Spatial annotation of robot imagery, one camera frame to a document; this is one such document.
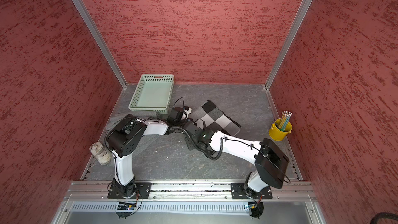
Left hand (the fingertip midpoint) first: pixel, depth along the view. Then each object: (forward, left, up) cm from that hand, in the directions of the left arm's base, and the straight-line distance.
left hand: (196, 127), depth 96 cm
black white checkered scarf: (+7, -12, -1) cm, 13 cm away
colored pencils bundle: (-2, -50, +14) cm, 52 cm away
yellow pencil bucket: (-7, -47, +5) cm, 48 cm away
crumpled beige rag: (-18, +53, +2) cm, 56 cm away
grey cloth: (+4, +27, +5) cm, 28 cm away
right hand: (-13, +1, +7) cm, 15 cm away
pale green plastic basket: (+30, +35, -3) cm, 46 cm away
